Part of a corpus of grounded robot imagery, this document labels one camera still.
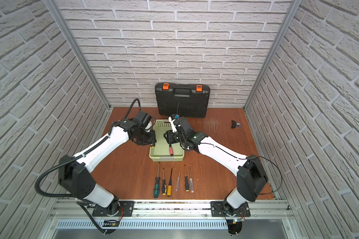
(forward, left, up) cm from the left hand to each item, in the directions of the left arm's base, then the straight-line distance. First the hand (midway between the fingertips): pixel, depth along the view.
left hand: (158, 139), depth 82 cm
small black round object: (+21, -52, -13) cm, 58 cm away
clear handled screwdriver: (-19, -18, -15) cm, 31 cm away
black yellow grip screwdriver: (-19, -16, -15) cm, 29 cm away
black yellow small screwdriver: (-21, -4, -14) cm, 26 cm away
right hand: (+1, -6, +3) cm, 7 cm away
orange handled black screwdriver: (-22, -7, -15) cm, 27 cm away
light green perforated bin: (-1, 0, -14) cm, 14 cm away
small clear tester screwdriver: (-18, -11, -16) cm, 26 cm away
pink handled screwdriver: (+2, -6, -15) cm, 16 cm away
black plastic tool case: (+29, -21, +5) cm, 35 cm away
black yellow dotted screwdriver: (-4, +3, 0) cm, 5 cm away
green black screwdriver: (-20, 0, -14) cm, 25 cm away
